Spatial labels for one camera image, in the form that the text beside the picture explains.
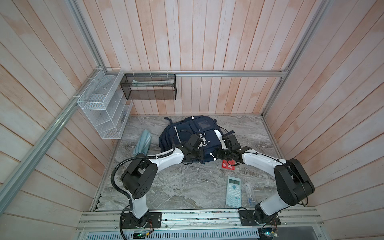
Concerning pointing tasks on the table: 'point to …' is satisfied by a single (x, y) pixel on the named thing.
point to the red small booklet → (225, 164)
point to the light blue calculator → (233, 191)
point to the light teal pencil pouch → (143, 143)
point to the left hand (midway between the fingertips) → (201, 155)
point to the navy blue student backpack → (174, 133)
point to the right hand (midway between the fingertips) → (215, 153)
